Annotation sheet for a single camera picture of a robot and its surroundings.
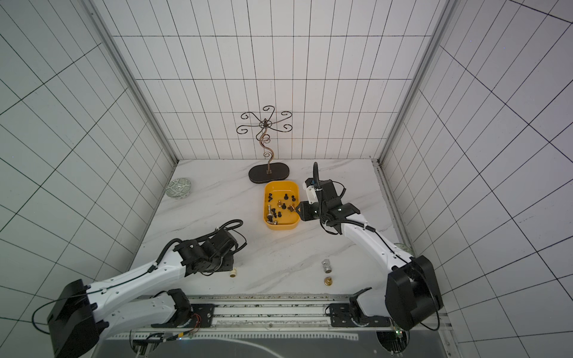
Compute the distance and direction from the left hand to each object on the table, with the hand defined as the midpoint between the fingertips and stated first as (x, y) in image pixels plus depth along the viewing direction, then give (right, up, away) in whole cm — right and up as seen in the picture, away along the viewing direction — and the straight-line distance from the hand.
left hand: (223, 266), depth 80 cm
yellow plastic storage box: (+20, +23, +23) cm, 38 cm away
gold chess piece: (+20, +20, +20) cm, 35 cm away
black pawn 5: (+17, +18, +19) cm, 32 cm away
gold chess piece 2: (+39, -5, -1) cm, 39 cm away
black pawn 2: (+15, +24, +24) cm, 37 cm away
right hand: (+29, +23, +5) cm, 37 cm away
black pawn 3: (+26, +22, +23) cm, 42 cm away
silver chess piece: (+15, +17, +17) cm, 29 cm away
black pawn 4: (+23, +23, +23) cm, 40 cm away
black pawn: (+22, +19, +20) cm, 36 cm away
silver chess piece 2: (+16, +13, +13) cm, 25 cm away
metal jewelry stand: (+13, +35, +33) cm, 50 cm away
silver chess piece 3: (+39, -1, +3) cm, 39 cm away
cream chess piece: (+4, -3, +1) cm, 5 cm away
